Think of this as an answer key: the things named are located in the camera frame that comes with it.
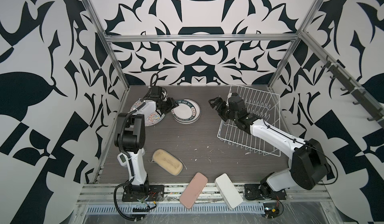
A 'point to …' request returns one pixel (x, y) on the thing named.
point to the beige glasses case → (167, 162)
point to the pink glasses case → (191, 194)
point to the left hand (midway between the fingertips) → (176, 103)
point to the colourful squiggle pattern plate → (153, 118)
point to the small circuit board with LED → (271, 210)
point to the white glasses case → (228, 191)
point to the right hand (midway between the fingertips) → (212, 103)
